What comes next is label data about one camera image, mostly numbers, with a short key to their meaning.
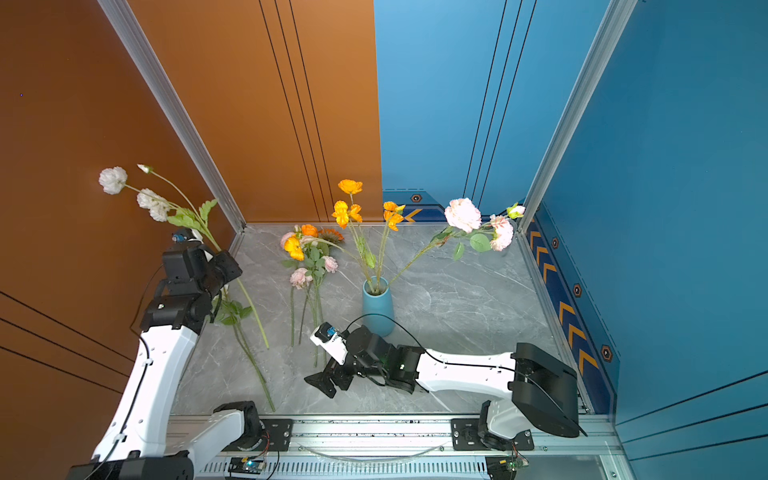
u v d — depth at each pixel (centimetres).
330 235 110
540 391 41
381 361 55
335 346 61
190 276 52
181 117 88
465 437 72
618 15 70
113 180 67
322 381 60
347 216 67
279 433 74
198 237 63
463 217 57
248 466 71
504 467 70
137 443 38
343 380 63
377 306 78
